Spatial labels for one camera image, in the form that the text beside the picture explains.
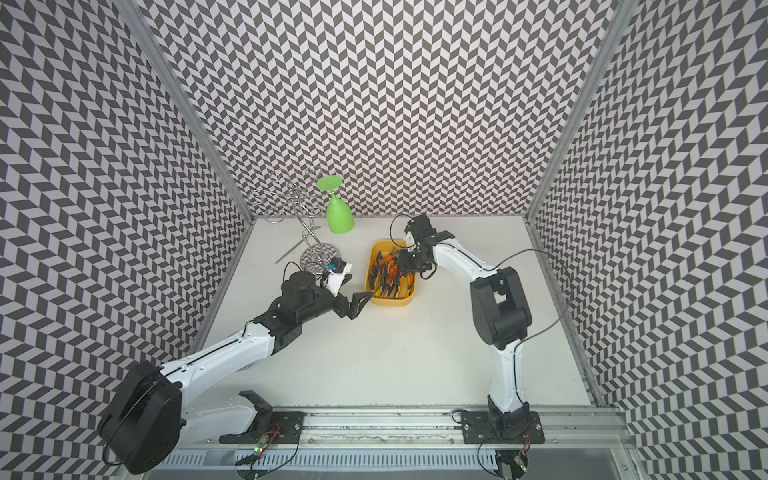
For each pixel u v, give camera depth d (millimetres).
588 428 752
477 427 730
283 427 718
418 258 729
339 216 885
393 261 1003
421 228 771
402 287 965
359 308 727
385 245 1027
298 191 809
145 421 396
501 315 526
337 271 692
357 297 708
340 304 707
